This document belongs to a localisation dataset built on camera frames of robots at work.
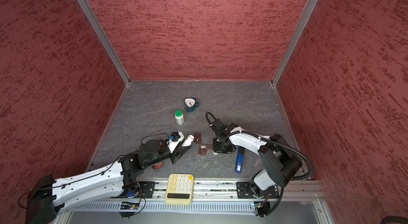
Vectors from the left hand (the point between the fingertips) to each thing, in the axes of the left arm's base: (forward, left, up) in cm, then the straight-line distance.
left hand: (188, 146), depth 74 cm
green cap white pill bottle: (+20, +7, -6) cm, 22 cm away
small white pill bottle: (0, 0, +5) cm, 5 cm away
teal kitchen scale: (+33, +3, -10) cm, 34 cm away
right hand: (+1, -15, -13) cm, 20 cm away
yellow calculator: (-16, +3, -11) cm, 20 cm away
